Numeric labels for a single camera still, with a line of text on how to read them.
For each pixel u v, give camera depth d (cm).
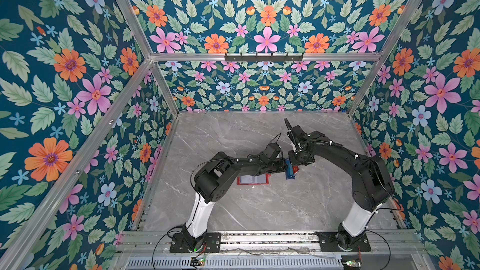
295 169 87
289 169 91
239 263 77
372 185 47
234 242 75
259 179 91
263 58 93
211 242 74
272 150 77
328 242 73
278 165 84
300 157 76
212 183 53
